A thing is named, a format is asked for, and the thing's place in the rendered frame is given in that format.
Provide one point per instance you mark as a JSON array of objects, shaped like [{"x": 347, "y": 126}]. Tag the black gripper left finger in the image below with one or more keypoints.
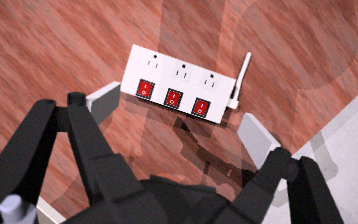
[{"x": 24, "y": 161}]

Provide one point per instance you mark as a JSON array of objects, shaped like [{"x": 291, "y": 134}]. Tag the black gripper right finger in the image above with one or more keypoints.
[{"x": 310, "y": 200}]

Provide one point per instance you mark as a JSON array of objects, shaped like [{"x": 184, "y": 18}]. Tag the white power strip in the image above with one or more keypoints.
[{"x": 180, "y": 85}]

